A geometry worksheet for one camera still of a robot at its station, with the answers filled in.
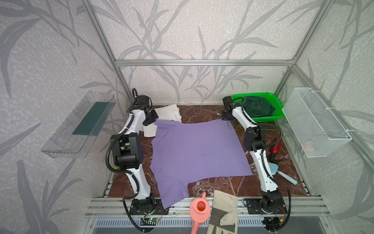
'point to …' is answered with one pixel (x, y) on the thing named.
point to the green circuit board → (148, 221)
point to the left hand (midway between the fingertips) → (156, 113)
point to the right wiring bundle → (273, 224)
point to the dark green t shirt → (257, 106)
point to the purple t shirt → (187, 151)
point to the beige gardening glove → (224, 218)
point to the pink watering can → (199, 211)
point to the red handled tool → (277, 146)
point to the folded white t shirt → (171, 112)
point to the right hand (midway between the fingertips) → (227, 113)
